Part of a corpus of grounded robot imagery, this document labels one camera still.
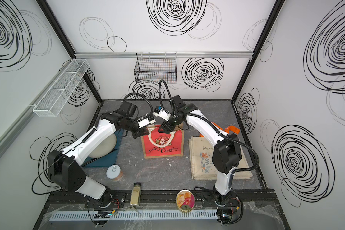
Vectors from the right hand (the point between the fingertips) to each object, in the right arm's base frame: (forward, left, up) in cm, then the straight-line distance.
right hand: (163, 126), depth 81 cm
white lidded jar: (-22, +26, -14) cm, 37 cm away
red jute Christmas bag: (-7, +4, -9) cm, 12 cm away
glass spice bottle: (-32, +12, -15) cm, 38 cm away
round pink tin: (-34, -13, -15) cm, 39 cm away
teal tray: (-13, +35, -19) cm, 42 cm away
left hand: (-2, +9, -1) cm, 10 cm away
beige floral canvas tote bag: (-6, -23, -18) cm, 30 cm away
